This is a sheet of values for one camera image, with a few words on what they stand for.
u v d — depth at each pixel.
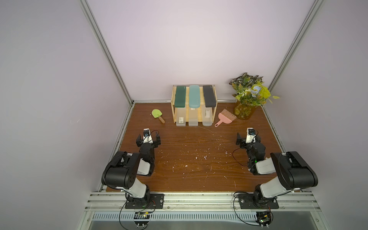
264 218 0.70
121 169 0.47
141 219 0.72
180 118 1.04
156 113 1.14
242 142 0.81
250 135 0.77
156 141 0.84
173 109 0.96
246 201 0.73
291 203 0.73
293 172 0.45
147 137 0.76
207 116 1.06
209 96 0.93
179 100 0.92
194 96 0.95
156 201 0.73
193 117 1.09
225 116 1.10
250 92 0.95
